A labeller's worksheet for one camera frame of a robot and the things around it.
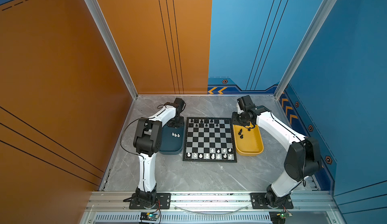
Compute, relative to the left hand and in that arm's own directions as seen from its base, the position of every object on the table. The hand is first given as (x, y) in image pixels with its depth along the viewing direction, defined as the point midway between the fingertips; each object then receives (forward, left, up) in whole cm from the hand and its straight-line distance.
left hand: (177, 124), depth 101 cm
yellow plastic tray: (-11, -47, -1) cm, 48 cm away
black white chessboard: (-11, -22, 0) cm, 24 cm away
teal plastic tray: (-12, +2, -1) cm, 12 cm away
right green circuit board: (-50, -53, -3) cm, 73 cm away
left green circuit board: (-51, +9, -3) cm, 51 cm away
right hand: (-5, -35, +11) cm, 37 cm away
